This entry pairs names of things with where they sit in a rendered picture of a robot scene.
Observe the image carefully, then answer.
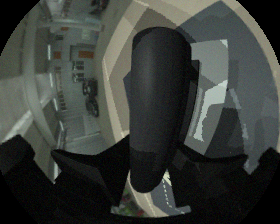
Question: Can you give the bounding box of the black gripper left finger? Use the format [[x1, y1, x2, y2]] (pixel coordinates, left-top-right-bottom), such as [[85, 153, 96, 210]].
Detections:
[[51, 133, 131, 206]]

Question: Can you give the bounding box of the cream square tile with dark center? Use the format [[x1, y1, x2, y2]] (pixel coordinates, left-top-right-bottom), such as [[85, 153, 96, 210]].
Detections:
[[163, 172, 172, 186]]

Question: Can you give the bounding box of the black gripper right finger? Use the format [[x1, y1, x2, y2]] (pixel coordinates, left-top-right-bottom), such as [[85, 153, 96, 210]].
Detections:
[[168, 140, 249, 208]]

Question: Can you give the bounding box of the dark grey flat mat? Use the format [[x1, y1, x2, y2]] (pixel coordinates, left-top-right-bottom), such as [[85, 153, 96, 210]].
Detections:
[[151, 0, 280, 217]]

